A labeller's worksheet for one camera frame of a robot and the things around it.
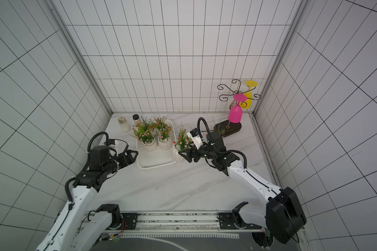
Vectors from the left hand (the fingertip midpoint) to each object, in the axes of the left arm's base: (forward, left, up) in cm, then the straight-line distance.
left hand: (131, 158), depth 78 cm
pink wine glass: (+28, -57, +5) cm, 64 cm away
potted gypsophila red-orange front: (+22, -10, 0) cm, 25 cm away
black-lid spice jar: (+33, +7, -6) cm, 34 cm away
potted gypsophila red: (+29, 0, -5) cm, 29 cm away
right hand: (+5, -27, +5) cm, 29 cm away
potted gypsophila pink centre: (+17, -3, -1) cm, 17 cm away
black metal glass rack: (+19, -50, +1) cm, 54 cm away
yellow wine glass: (+23, -60, +17) cm, 66 cm away
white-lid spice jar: (+31, +16, -13) cm, 37 cm away
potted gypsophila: (+2, -27, +12) cm, 29 cm away
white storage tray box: (+10, -9, -19) cm, 23 cm away
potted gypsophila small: (+17, -14, -8) cm, 24 cm away
